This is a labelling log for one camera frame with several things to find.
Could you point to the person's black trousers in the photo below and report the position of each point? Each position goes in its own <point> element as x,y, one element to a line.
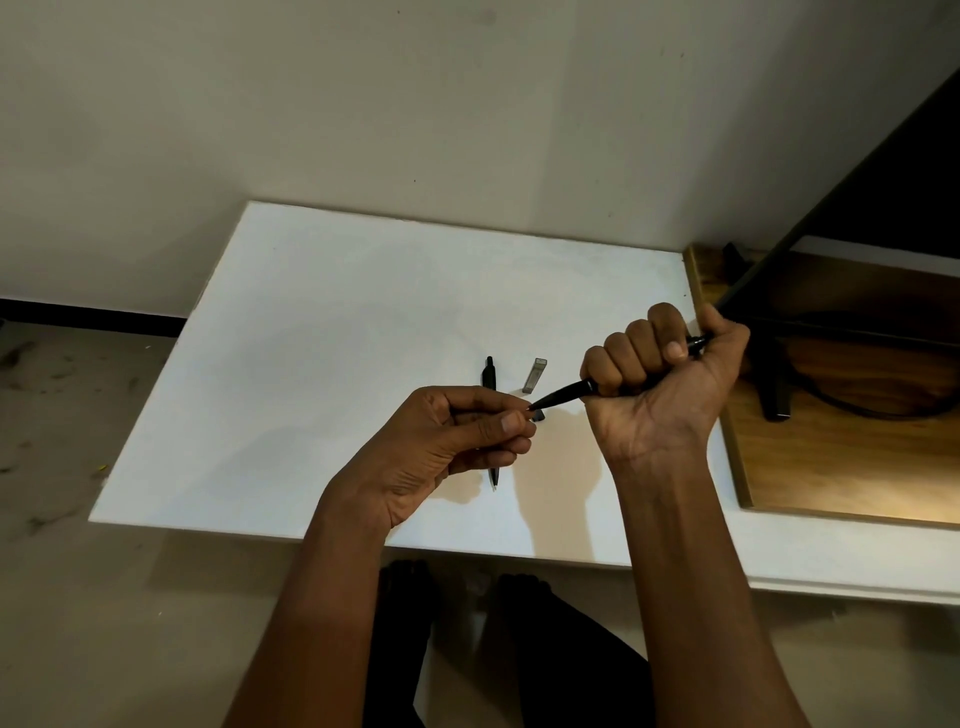
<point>570,660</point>

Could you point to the person's left hand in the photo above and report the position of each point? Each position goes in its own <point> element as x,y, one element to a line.
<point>409,457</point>

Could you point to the grey lead refill case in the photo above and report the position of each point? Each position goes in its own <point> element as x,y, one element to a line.
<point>535,375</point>

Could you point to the brown wooden board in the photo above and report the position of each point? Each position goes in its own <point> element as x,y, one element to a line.
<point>840,472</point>

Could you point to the black mechanical pencil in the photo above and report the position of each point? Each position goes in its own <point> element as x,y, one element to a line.
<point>566,391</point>
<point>489,373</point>

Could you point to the black television foot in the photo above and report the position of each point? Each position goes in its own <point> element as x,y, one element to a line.
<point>776,401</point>

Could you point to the person's left forearm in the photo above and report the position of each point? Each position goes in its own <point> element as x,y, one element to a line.
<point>300,630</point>

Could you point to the person's right hand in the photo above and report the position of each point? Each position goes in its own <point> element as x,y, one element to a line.
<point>667,412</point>

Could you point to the black television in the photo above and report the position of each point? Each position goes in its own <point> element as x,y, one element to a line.
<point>892,187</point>

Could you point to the person's right forearm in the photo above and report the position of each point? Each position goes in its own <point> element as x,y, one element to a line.
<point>701,615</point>

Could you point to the black skirting board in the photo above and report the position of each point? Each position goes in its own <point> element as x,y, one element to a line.
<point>90,316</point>

